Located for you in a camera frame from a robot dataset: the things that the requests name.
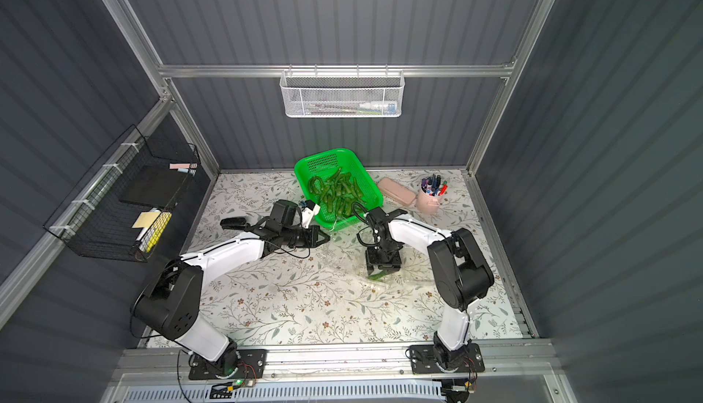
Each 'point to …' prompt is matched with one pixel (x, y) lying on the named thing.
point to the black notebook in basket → (155, 185)
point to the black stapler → (233, 223)
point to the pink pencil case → (395, 191)
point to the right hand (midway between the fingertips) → (379, 271)
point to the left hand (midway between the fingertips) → (328, 237)
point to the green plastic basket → (324, 164)
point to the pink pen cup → (430, 194)
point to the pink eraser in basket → (182, 166)
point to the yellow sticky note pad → (146, 219)
